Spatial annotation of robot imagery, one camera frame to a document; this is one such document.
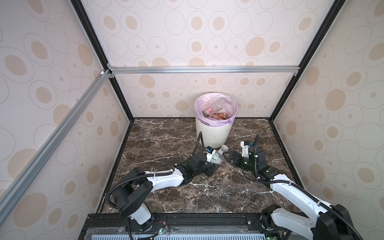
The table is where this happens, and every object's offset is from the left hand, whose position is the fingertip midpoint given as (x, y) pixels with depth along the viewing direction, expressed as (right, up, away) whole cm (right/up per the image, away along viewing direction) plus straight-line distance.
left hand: (220, 163), depth 81 cm
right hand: (+5, +4, +1) cm, 6 cm away
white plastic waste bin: (-2, +14, +9) cm, 17 cm away
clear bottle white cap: (+1, +35, +16) cm, 38 cm away
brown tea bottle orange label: (+5, +27, +16) cm, 32 cm away
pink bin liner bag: (-8, +37, +14) cm, 41 cm away
